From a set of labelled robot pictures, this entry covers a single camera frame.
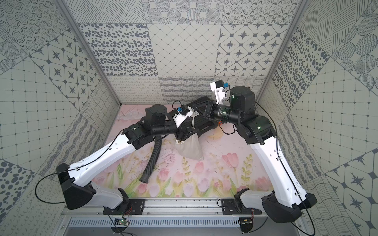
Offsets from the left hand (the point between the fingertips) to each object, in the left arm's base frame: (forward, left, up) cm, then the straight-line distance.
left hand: (193, 118), depth 65 cm
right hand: (-3, 0, +9) cm, 10 cm away
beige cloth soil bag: (-4, +1, -20) cm, 21 cm away
